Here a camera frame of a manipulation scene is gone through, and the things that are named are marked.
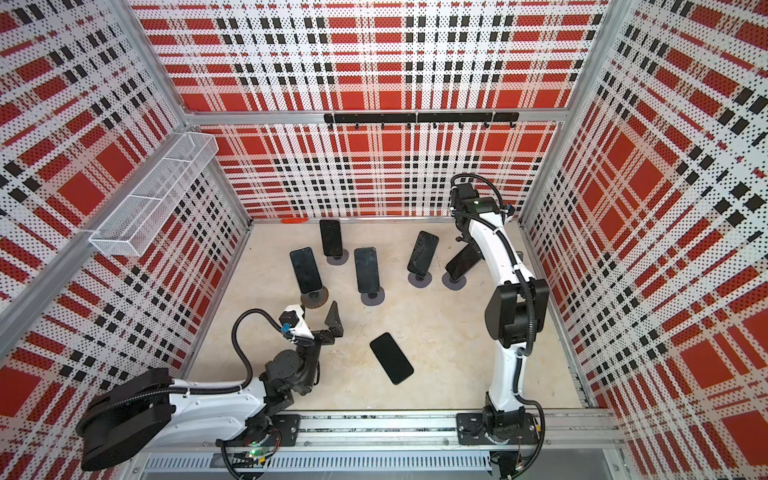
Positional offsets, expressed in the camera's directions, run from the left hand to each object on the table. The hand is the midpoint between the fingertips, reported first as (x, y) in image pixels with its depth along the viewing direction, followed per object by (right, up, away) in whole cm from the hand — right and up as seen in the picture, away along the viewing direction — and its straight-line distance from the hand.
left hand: (323, 308), depth 77 cm
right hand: (+45, +19, +10) cm, 50 cm away
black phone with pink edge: (+28, +14, +20) cm, 37 cm away
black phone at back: (-3, +21, +22) cm, 30 cm away
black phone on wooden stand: (-9, +10, +13) cm, 18 cm away
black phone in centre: (+10, +8, +16) cm, 21 cm away
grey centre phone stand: (+11, -1, +21) cm, 24 cm away
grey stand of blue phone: (+38, +3, +24) cm, 45 cm away
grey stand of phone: (+27, +4, +27) cm, 38 cm away
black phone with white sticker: (+18, -17, +10) cm, 26 cm away
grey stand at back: (-3, +12, +32) cm, 35 cm away
